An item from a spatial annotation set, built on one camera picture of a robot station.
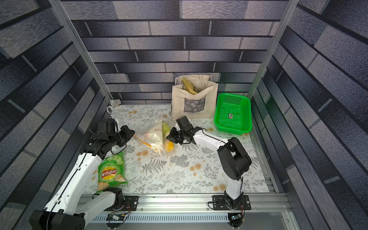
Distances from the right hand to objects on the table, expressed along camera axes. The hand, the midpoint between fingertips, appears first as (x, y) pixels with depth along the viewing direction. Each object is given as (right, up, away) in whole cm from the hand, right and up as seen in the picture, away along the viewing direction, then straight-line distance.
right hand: (165, 136), depth 87 cm
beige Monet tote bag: (+18, +25, +2) cm, 31 cm away
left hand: (-14, +5, -11) cm, 19 cm away
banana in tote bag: (+15, +33, +8) cm, 37 cm away
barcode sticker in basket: (+49, +13, +27) cm, 57 cm away
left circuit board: (-24, -38, -16) cm, 48 cm away
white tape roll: (-53, +19, +33) cm, 65 cm away
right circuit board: (+39, -41, -15) cm, 58 cm away
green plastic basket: (+52, +15, +27) cm, 60 cm away
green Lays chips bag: (-28, -18, -9) cm, 35 cm away
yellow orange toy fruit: (+3, -5, -3) cm, 7 cm away
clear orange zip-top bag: (-14, +2, -3) cm, 14 cm away
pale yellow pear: (-5, 0, -4) cm, 7 cm away
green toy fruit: (-1, +4, +11) cm, 12 cm away
